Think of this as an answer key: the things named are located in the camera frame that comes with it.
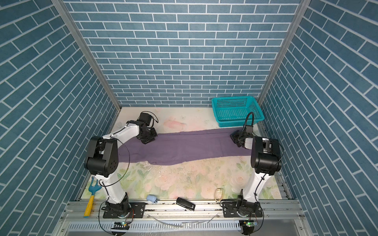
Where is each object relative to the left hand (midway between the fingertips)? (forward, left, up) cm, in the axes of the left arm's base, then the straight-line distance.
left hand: (156, 137), depth 97 cm
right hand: (+4, -52, -1) cm, 52 cm away
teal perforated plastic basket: (+27, -57, -3) cm, 63 cm away
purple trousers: (-4, -16, -5) cm, 17 cm away
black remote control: (-39, -21, -1) cm, 45 cm away
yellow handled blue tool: (-30, +32, -6) cm, 44 cm away
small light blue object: (-37, -3, 0) cm, 37 cm away
